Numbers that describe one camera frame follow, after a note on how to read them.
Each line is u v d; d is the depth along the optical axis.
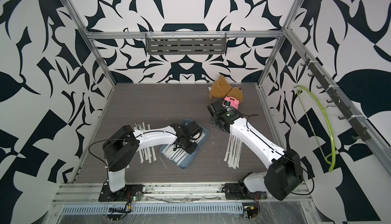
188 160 0.83
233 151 0.87
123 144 0.54
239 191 0.68
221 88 1.05
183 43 0.96
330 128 0.58
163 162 0.84
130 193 0.73
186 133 0.66
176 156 0.85
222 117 0.56
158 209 0.78
